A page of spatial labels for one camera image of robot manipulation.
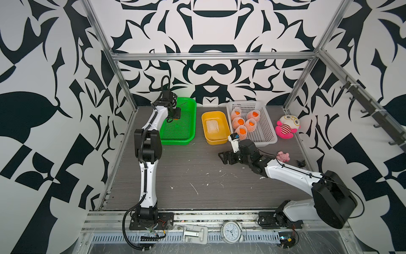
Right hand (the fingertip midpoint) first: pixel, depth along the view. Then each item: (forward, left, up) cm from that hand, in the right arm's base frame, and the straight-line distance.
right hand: (224, 150), depth 86 cm
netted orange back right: (+27, -22, -2) cm, 35 cm away
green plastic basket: (+18, +25, -7) cm, 32 cm away
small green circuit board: (-39, -26, -12) cm, 48 cm away
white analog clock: (-36, -1, -7) cm, 37 cm away
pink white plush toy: (+20, -42, -5) cm, 47 cm away
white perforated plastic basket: (+16, -28, -8) cm, 33 cm away
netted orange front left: (+15, -13, -3) cm, 20 cm away
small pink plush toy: (-1, -34, -8) cm, 35 cm away
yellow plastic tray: (+12, 0, -7) cm, 14 cm away
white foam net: (+22, +5, -7) cm, 24 cm away
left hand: (+29, +31, 0) cm, 42 cm away
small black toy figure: (-5, -44, -9) cm, 45 cm away
